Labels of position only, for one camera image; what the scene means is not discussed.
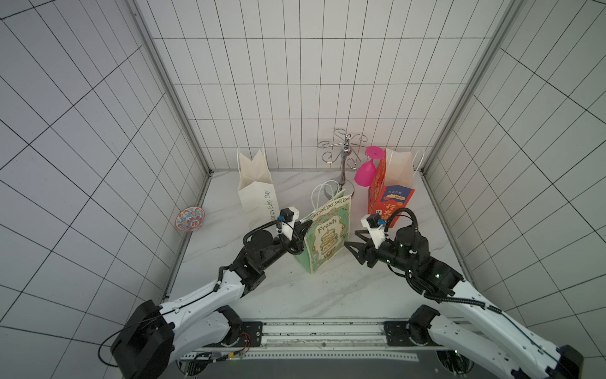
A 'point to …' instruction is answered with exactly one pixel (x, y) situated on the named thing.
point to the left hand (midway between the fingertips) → (308, 224)
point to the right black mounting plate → (398, 335)
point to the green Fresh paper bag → (327, 235)
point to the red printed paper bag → (394, 186)
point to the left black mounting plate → (253, 330)
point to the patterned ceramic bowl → (190, 219)
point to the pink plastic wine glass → (365, 174)
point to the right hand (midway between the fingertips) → (350, 233)
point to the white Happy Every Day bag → (256, 188)
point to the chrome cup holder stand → (337, 187)
